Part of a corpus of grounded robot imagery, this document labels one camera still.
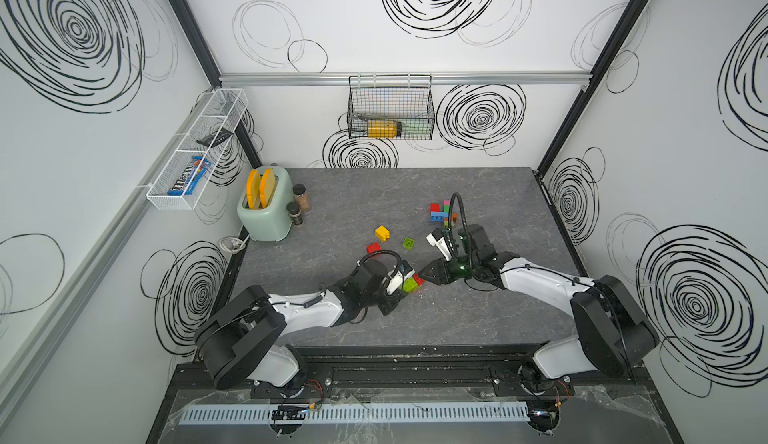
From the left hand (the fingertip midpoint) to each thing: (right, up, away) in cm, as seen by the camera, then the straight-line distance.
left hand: (402, 289), depth 85 cm
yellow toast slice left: (-44, +29, +2) cm, 53 cm away
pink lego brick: (+19, +25, +30) cm, 43 cm away
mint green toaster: (-42, +23, +6) cm, 48 cm away
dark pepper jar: (-35, +22, +13) cm, 43 cm away
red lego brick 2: (-9, +10, +13) cm, 19 cm away
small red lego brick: (+5, +2, -1) cm, 6 cm away
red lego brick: (+14, +23, +27) cm, 38 cm away
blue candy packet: (-52, +33, -13) cm, 63 cm away
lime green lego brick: (+3, +12, +11) cm, 16 cm away
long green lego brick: (+2, +1, -1) cm, 3 cm away
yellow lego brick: (-6, +15, +14) cm, 21 cm away
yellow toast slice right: (-40, +30, +3) cm, 50 cm away
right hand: (+6, +5, -2) cm, 8 cm away
